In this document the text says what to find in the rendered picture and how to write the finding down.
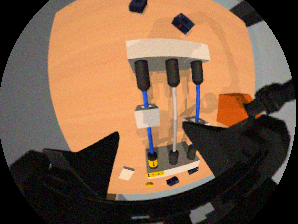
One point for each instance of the yellow flat disc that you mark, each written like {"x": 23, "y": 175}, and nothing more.
{"x": 149, "y": 185}

